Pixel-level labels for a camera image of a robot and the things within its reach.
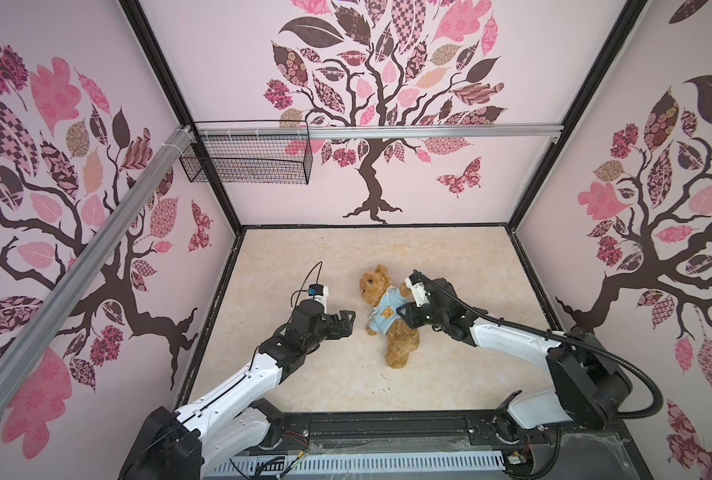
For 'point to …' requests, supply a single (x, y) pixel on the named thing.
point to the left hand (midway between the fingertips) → (344, 319)
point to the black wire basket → (250, 152)
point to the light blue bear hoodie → (385, 312)
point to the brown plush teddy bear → (402, 339)
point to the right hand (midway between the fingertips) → (401, 303)
